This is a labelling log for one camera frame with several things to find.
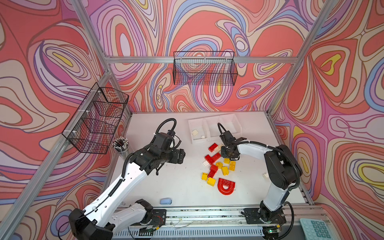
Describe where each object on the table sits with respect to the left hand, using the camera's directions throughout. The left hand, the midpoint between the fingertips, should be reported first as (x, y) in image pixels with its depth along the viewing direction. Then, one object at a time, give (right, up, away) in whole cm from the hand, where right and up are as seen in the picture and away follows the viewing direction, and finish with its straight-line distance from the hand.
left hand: (179, 152), depth 75 cm
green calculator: (+65, -36, -6) cm, 74 cm away
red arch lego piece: (+23, -23, +6) cm, 33 cm away
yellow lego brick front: (+17, -18, +9) cm, 27 cm away
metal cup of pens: (-33, +3, +8) cm, 34 cm away
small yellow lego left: (+14, -16, +10) cm, 23 cm away
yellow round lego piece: (+23, -11, +16) cm, 30 cm away
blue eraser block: (-8, -26, +2) cm, 27 cm away
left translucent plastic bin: (+11, +11, +33) cm, 37 cm away
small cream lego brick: (+15, -10, +17) cm, 24 cm away
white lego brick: (+8, +9, +32) cm, 34 cm away
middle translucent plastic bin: (+19, +11, +25) cm, 33 cm away
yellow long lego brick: (+31, -11, +16) cm, 37 cm away
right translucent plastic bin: (+36, +16, +37) cm, 54 cm away
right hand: (+29, -7, +21) cm, 37 cm away
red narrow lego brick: (+19, -12, +13) cm, 26 cm away
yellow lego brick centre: (+26, -14, +14) cm, 33 cm away
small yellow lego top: (+28, -8, +16) cm, 33 cm away
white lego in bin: (+14, +6, +29) cm, 33 cm away
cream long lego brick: (+23, -2, +21) cm, 32 cm away
